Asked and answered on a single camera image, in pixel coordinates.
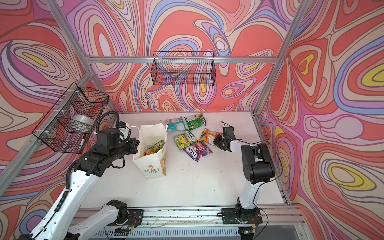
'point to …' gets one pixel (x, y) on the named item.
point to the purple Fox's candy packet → (197, 150)
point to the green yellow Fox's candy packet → (155, 148)
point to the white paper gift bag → (150, 154)
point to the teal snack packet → (175, 124)
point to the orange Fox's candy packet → (147, 152)
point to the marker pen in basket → (81, 143)
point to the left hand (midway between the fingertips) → (141, 141)
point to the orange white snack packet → (209, 136)
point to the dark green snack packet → (195, 121)
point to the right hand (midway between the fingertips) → (215, 144)
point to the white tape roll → (82, 123)
